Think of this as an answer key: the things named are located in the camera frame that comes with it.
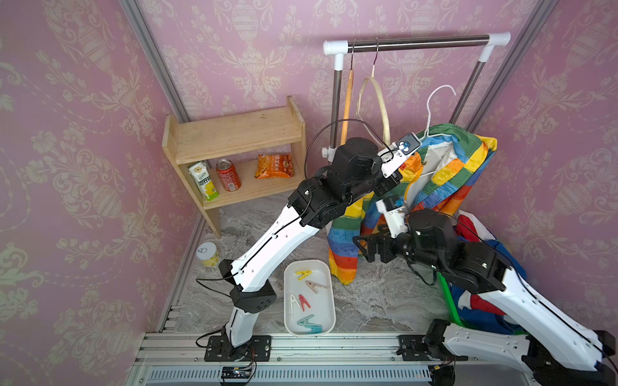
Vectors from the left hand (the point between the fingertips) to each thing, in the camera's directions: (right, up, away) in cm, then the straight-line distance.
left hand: (394, 154), depth 56 cm
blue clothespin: (-18, -52, +21) cm, 59 cm away
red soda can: (-48, -2, +25) cm, 54 cm away
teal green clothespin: (-22, -50, +22) cm, 59 cm away
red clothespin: (-23, -46, +27) cm, 58 cm away
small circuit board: (-43, -63, +16) cm, 78 cm away
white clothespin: (-26, -45, +27) cm, 59 cm away
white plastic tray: (-21, -45, +28) cm, 57 cm away
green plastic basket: (+24, -45, +17) cm, 53 cm away
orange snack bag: (-35, +2, +33) cm, 48 cm away
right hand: (-5, -19, +6) cm, 21 cm away
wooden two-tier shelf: (-56, +10, +60) cm, 83 cm away
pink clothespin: (-20, -41, +29) cm, 54 cm away
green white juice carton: (-55, -3, +20) cm, 59 cm away
